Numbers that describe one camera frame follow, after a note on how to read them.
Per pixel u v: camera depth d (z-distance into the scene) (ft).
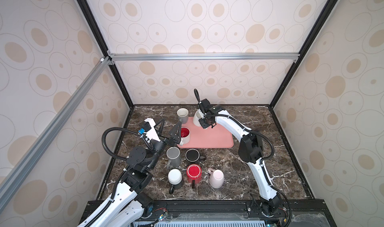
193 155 2.75
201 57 2.87
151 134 1.72
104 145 1.34
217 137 3.12
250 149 1.94
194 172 2.58
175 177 2.49
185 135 3.14
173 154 2.68
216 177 2.44
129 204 1.99
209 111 2.38
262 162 2.00
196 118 3.13
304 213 2.40
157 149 1.79
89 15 2.40
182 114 3.47
